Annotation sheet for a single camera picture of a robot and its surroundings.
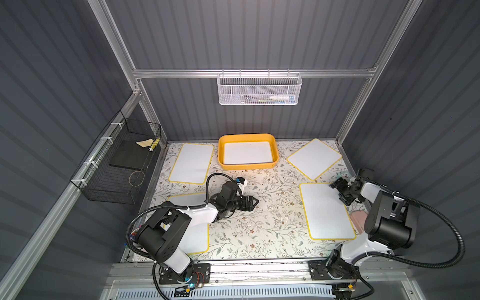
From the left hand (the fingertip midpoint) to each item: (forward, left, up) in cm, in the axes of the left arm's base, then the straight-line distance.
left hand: (255, 203), depth 87 cm
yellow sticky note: (+18, +49, +22) cm, 56 cm away
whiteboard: (+28, +36, -5) cm, 46 cm away
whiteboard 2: (+36, +8, -5) cm, 37 cm away
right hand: (+8, -43, -2) cm, 44 cm away
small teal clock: (+18, -51, -4) cm, 54 cm away
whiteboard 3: (+33, -38, -7) cm, 51 cm away
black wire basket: (+4, +56, +22) cm, 60 cm away
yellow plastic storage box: (+45, +7, -1) cm, 45 cm away
